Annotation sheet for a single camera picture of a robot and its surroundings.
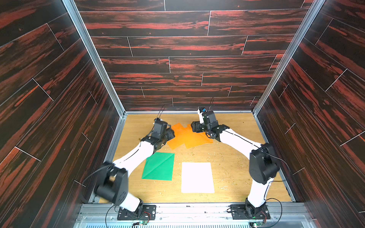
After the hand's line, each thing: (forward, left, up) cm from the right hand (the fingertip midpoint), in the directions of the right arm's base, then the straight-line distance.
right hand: (199, 122), depth 94 cm
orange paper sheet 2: (-4, +4, -13) cm, 14 cm away
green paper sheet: (-25, +25, -16) cm, 39 cm away
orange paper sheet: (+3, +11, -19) cm, 23 cm away
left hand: (-9, +16, 0) cm, 18 cm away
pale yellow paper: (-31, +1, -16) cm, 35 cm away
